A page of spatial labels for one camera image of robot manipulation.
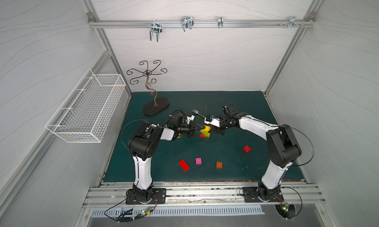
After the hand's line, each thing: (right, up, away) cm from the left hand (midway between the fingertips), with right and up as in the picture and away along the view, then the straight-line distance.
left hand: (205, 131), depth 88 cm
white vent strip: (-34, -36, -18) cm, 52 cm away
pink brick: (-4, -17, -4) cm, 18 cm away
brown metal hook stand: (-33, +18, +25) cm, 45 cm away
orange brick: (+8, -18, -6) cm, 21 cm away
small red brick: (0, -4, +5) cm, 7 cm away
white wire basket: (-58, +11, -19) cm, 62 cm away
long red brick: (-12, -19, -6) cm, 23 cm away
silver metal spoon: (-5, +11, +20) cm, 23 cm away
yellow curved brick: (+1, +1, +1) cm, 2 cm away
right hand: (+4, +2, +5) cm, 6 cm away
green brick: (+1, -2, +3) cm, 4 cm away
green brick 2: (+1, -4, +5) cm, 7 cm away
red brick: (+26, -11, +1) cm, 28 cm away
